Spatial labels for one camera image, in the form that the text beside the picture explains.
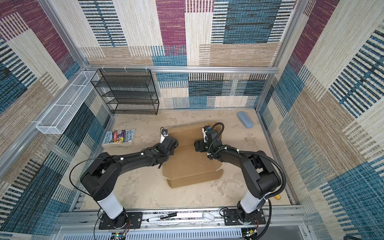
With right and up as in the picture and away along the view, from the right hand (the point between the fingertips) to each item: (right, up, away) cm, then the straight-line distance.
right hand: (201, 144), depth 94 cm
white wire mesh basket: (-69, +14, -24) cm, 75 cm away
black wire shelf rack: (-53, +36, +17) cm, 66 cm away
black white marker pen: (-20, -33, -20) cm, 44 cm away
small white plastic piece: (+2, -31, -22) cm, 38 cm away
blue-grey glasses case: (+34, +16, +18) cm, 41 cm away
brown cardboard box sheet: (-9, -13, -3) cm, 16 cm away
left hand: (-20, +1, -1) cm, 20 cm away
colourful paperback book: (-53, +4, +9) cm, 54 cm away
